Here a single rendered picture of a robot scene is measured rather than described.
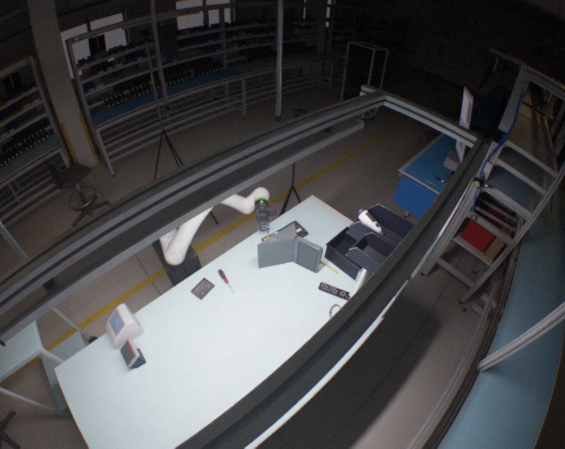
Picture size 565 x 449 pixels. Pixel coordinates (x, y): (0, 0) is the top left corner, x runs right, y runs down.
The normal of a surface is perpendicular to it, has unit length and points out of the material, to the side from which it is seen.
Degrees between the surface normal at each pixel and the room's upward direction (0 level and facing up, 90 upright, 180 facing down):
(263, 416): 0
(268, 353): 0
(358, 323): 0
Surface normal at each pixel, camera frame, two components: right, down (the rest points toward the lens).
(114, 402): 0.03, -0.69
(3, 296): 0.69, 0.54
